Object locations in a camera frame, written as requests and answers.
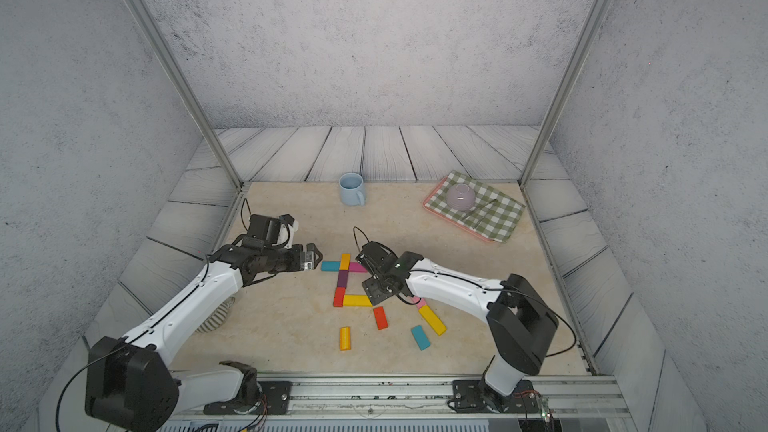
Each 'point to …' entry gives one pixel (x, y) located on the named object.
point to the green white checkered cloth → (492, 215)
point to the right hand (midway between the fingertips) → (382, 286)
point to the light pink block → (421, 303)
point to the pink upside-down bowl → (460, 197)
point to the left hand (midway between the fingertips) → (313, 257)
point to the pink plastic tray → (447, 219)
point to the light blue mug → (351, 189)
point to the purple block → (343, 278)
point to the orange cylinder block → (345, 339)
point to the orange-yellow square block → (345, 261)
